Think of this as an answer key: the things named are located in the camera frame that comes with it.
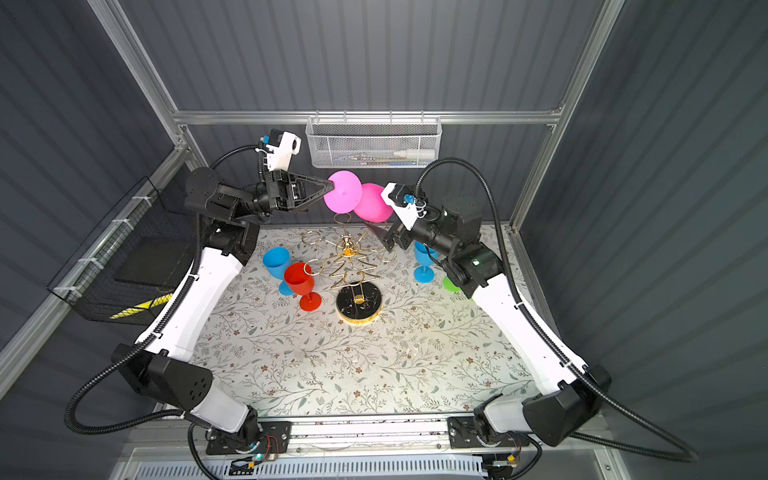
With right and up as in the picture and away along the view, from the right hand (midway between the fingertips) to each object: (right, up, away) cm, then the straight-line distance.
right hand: (384, 206), depth 62 cm
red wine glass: (-25, -18, +24) cm, 39 cm away
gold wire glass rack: (-9, -26, +34) cm, 44 cm away
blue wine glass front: (+12, -11, +30) cm, 34 cm away
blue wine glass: (-34, -12, +30) cm, 47 cm away
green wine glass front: (+21, -21, +38) cm, 48 cm away
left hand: (-9, +1, -11) cm, 14 cm away
